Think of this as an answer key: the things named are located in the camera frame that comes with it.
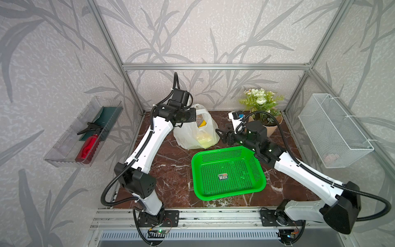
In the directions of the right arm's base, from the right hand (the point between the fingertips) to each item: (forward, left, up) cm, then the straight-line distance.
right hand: (220, 127), depth 71 cm
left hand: (+9, +13, -1) cm, 16 cm away
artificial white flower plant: (+20, -24, -1) cm, 31 cm away
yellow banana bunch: (+8, +8, -22) cm, 24 cm away
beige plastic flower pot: (+17, -34, -19) cm, 42 cm away
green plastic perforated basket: (-9, -2, -31) cm, 32 cm away
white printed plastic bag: (+6, +18, -16) cm, 25 cm away
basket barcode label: (-12, -2, -30) cm, 33 cm away
